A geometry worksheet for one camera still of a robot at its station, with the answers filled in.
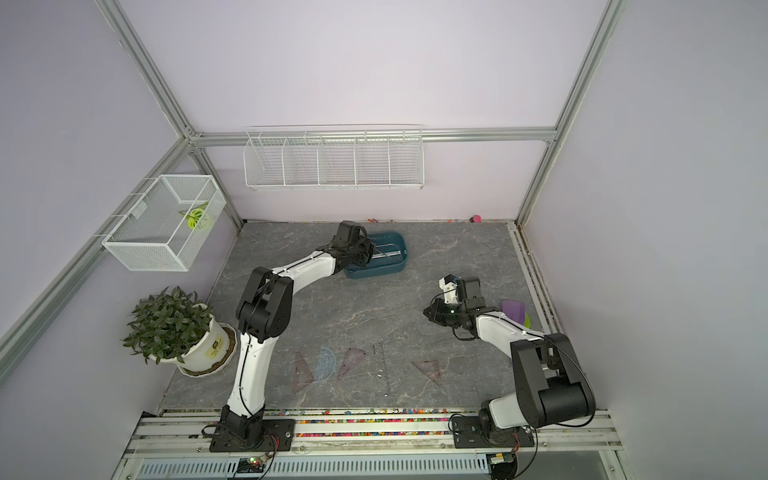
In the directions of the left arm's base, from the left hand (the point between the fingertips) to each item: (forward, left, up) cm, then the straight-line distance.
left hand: (382, 242), depth 102 cm
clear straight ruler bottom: (-40, +2, -10) cm, 41 cm away
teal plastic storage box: (-6, +1, -6) cm, 8 cm away
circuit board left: (-59, +35, -11) cm, 70 cm away
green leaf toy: (-4, +51, +21) cm, 55 cm away
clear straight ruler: (+1, +1, -8) cm, 8 cm away
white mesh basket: (-5, +60, +17) cm, 63 cm away
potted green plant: (-31, +52, +9) cm, 62 cm away
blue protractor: (-37, +18, -10) cm, 42 cm away
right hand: (-24, -12, -4) cm, 27 cm away
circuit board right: (-64, -26, -11) cm, 70 cm away
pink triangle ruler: (-35, +11, -10) cm, 38 cm away
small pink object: (+19, -40, -11) cm, 46 cm away
